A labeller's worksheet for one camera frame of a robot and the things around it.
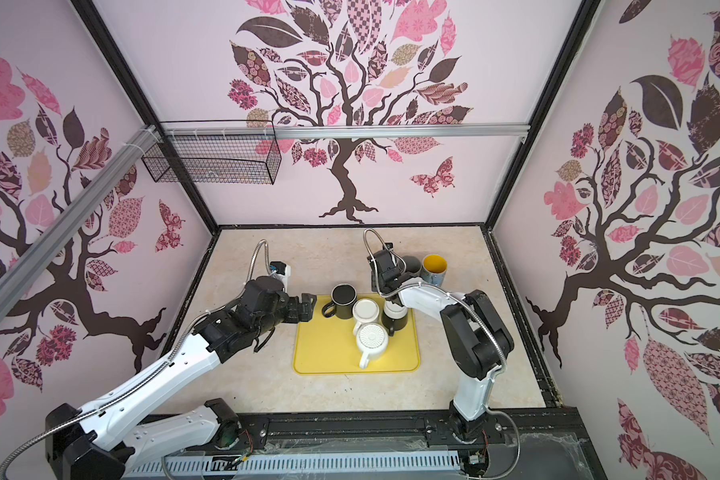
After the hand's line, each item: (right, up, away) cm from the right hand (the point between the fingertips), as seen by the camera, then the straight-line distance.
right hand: (386, 271), depth 96 cm
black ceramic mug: (-14, -8, -8) cm, 17 cm away
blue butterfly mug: (+16, +1, +1) cm, 16 cm away
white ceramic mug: (-5, -19, -15) cm, 25 cm away
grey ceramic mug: (+8, +2, -3) cm, 9 cm away
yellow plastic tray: (-18, -22, -8) cm, 30 cm away
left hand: (-24, -7, -19) cm, 31 cm away
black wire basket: (-69, +45, +26) cm, 87 cm away
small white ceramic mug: (-7, -12, -8) cm, 16 cm away
